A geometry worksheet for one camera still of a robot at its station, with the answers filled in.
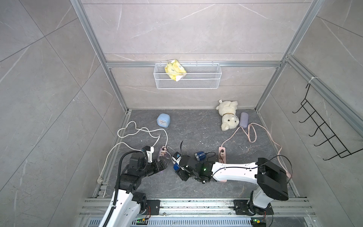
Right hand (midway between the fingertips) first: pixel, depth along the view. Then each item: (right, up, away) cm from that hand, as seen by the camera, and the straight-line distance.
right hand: (179, 168), depth 81 cm
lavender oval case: (+51, +29, +30) cm, 65 cm away
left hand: (-7, +6, -4) cm, 10 cm away
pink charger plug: (-11, +9, +7) cm, 16 cm away
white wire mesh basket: (+13, +60, +20) cm, 65 cm away
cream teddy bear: (+38, +37, +29) cm, 60 cm away
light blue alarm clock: (-13, +28, +22) cm, 38 cm away
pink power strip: (+27, +4, +9) cm, 29 cm away
